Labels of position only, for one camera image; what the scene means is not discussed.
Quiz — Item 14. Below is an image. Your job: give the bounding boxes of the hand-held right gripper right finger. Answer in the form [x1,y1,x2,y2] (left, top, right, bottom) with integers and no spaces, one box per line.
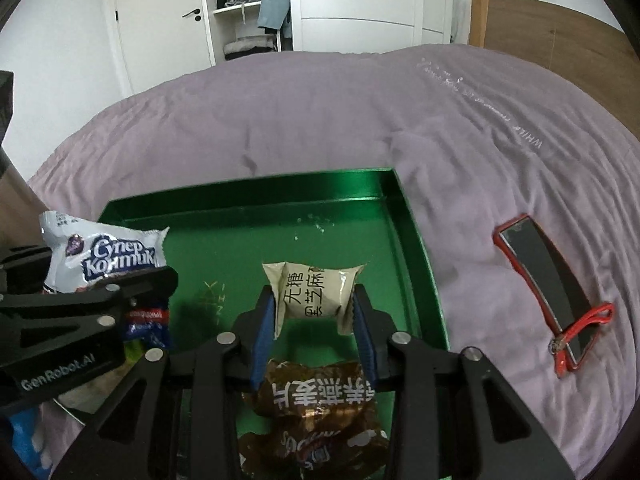
[350,284,576,480]

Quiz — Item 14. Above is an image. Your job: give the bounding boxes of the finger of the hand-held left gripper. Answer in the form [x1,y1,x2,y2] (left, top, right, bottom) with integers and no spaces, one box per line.
[0,244,55,295]
[75,266,180,328]

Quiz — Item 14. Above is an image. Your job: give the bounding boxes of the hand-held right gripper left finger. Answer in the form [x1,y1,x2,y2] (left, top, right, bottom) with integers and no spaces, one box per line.
[50,284,277,480]

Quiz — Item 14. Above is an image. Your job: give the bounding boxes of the white and blue snack bag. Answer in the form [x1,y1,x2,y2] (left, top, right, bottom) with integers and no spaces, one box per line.
[39,210,173,351]

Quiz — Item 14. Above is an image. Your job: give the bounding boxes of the beige snack packet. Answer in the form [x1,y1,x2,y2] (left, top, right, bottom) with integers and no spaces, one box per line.
[262,261,368,337]

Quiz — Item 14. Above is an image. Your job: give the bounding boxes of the shiny brown snack bag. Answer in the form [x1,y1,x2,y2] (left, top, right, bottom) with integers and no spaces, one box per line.
[237,357,391,480]

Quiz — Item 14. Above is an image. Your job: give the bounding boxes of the green metal tray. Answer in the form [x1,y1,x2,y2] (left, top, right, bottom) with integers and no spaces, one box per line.
[96,166,451,480]

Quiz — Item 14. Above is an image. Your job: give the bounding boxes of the brown and black tall appliance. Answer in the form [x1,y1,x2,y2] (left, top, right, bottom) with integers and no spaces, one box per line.
[0,71,48,248]

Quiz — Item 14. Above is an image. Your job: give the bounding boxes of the phone with red case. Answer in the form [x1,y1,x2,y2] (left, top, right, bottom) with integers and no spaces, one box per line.
[492,214,616,373]

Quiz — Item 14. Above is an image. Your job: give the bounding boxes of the white door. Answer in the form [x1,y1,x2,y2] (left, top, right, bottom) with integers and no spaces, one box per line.
[107,0,216,98]

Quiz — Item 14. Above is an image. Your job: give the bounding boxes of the grey folded clothes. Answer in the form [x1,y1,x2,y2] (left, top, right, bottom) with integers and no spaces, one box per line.
[222,35,278,58]

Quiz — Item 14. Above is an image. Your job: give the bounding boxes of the grey-blue hanging garment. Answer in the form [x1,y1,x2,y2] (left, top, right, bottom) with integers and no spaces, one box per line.
[257,0,296,41]

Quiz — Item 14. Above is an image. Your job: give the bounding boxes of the white wardrobe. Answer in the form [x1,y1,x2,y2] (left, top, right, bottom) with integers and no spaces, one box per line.
[197,0,471,66]

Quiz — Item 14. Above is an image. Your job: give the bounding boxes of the wooden headboard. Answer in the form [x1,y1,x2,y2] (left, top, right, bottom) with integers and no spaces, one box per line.
[469,0,640,136]

